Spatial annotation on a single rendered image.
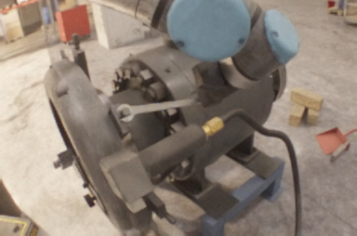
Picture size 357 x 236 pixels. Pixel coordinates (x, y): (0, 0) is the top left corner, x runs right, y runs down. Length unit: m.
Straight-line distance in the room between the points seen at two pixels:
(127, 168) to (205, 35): 0.40
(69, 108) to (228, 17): 0.56
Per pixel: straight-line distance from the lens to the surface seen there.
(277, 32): 0.43
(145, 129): 0.96
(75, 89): 0.75
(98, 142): 0.69
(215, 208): 1.18
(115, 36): 4.78
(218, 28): 0.28
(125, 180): 0.61
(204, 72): 0.50
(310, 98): 2.18
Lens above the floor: 1.21
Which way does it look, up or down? 29 degrees down
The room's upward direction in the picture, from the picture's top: 8 degrees counter-clockwise
